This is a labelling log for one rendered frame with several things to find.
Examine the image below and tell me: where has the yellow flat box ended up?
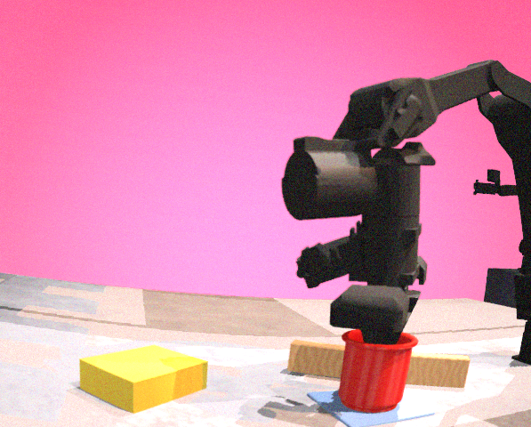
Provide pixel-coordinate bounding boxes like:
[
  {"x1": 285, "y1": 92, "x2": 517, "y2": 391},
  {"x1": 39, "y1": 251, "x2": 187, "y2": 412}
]
[{"x1": 79, "y1": 345, "x2": 208, "y2": 414}]

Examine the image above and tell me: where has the red cup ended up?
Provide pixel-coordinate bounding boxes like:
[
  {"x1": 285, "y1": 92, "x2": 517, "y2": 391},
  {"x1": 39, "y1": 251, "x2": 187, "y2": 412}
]
[{"x1": 338, "y1": 330, "x2": 418, "y2": 413}]

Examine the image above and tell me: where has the tan wooden bar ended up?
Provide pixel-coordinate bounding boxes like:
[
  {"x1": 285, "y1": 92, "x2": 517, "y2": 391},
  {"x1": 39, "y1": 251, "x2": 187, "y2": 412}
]
[{"x1": 287, "y1": 340, "x2": 470, "y2": 388}]

